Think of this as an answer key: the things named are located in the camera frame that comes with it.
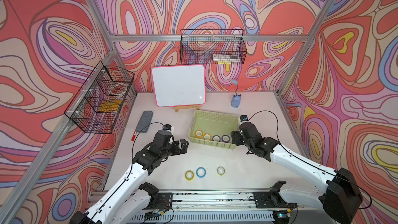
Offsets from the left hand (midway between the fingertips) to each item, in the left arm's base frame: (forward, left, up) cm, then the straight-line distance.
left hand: (182, 143), depth 78 cm
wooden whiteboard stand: (+31, -5, -8) cm, 33 cm away
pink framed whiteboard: (+38, +5, +5) cm, 39 cm away
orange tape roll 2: (+11, -14, -13) cm, 22 cm away
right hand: (+6, -30, -2) cm, 31 cm away
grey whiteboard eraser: (+23, +28, -11) cm, 38 cm away
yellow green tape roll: (-11, -3, -14) cm, 18 cm away
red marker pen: (+12, +33, -13) cm, 37 cm away
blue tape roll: (-10, -9, -14) cm, 19 cm away
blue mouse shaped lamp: (+36, -34, -5) cm, 50 cm away
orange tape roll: (+13, -8, -12) cm, 19 cm away
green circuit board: (-29, +14, -16) cm, 36 cm away
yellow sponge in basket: (+10, +33, +18) cm, 39 cm away
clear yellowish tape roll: (-9, -20, -14) cm, 26 cm away
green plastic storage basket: (+18, -18, -14) cm, 29 cm away
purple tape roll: (+10, -19, -12) cm, 25 cm away
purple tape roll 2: (+9, -25, -12) cm, 29 cm away
